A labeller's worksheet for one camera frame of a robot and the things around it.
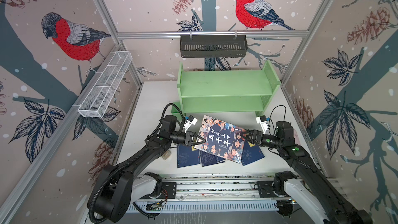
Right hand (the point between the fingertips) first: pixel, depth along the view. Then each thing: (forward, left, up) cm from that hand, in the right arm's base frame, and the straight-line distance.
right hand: (243, 137), depth 76 cm
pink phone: (+8, -35, -15) cm, 39 cm away
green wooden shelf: (+21, +9, +11) cm, 25 cm away
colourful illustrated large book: (-2, +11, +1) cm, 11 cm away
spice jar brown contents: (-6, +40, -10) cm, 42 cm away
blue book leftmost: (-6, +30, -13) cm, 33 cm away
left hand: (-5, +20, +3) cm, 21 cm away
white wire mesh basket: (+13, +70, +19) cm, 74 cm away
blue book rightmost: (-3, -6, -14) cm, 15 cm away
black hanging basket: (+61, +18, +15) cm, 65 cm away
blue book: (-6, +18, -14) cm, 24 cm away
